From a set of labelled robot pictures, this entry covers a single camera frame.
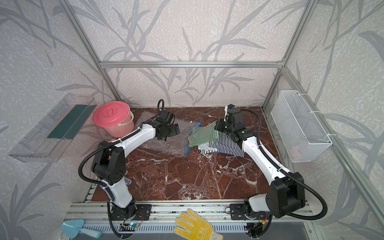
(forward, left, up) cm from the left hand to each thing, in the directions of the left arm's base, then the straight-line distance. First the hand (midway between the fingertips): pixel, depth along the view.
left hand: (173, 132), depth 93 cm
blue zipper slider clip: (+12, -16, -6) cm, 20 cm away
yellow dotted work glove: (-49, -18, -10) cm, 53 cm away
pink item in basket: (-20, -64, +11) cm, 68 cm away
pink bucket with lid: (+6, +35, +7) cm, 37 cm away
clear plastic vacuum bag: (-4, 0, -8) cm, 9 cm away
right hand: (-2, -25, +14) cm, 29 cm away
